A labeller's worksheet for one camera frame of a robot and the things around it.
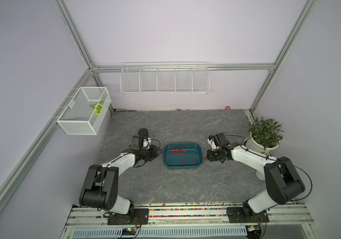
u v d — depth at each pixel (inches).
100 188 16.9
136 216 29.2
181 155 37.1
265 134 32.2
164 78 39.1
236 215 29.1
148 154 32.1
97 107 31.9
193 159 36.9
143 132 40.4
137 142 28.9
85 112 32.6
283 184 17.6
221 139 29.0
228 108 48.7
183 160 36.3
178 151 38.1
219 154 28.1
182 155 37.1
